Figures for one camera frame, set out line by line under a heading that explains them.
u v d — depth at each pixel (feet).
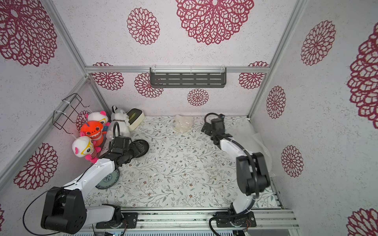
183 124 3.61
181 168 3.02
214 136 2.35
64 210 1.34
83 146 2.59
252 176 1.38
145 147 3.24
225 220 2.40
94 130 2.90
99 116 3.11
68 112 2.57
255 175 1.38
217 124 2.44
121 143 2.02
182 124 3.61
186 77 3.04
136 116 3.72
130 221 2.41
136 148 2.61
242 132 3.61
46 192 1.35
